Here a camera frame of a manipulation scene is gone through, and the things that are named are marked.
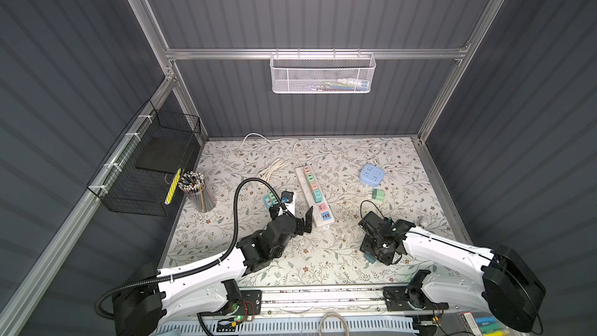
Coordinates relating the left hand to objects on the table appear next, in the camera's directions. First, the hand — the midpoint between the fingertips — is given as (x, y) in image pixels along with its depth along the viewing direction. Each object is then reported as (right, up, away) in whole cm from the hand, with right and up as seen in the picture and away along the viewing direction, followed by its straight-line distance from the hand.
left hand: (301, 206), depth 77 cm
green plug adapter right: (+33, +1, +20) cm, 38 cm away
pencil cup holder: (-39, +7, +6) cm, 40 cm away
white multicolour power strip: (+8, -6, +14) cm, 17 cm away
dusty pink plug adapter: (+5, +5, +17) cm, 18 cm away
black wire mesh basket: (-51, +10, -6) cm, 52 cm away
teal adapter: (+24, -19, +4) cm, 31 cm away
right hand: (+25, -19, +7) cm, 32 cm away
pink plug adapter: (+2, +11, +22) cm, 25 cm away
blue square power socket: (+31, +9, +25) cm, 41 cm away
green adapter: (+4, +8, +19) cm, 21 cm away
